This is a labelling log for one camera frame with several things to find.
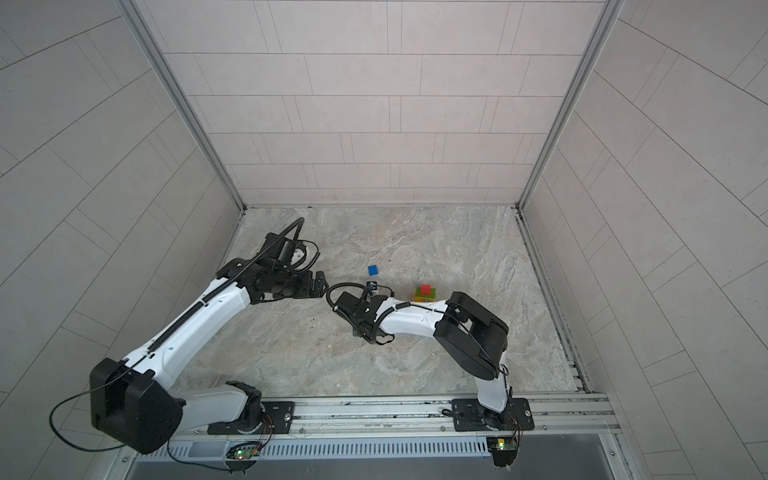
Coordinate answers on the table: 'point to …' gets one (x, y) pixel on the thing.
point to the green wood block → (432, 294)
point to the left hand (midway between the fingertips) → (323, 284)
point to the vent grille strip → (200, 450)
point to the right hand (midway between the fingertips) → (364, 330)
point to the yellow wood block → (418, 299)
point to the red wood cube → (426, 289)
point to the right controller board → (504, 450)
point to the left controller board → (244, 451)
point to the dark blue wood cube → (373, 270)
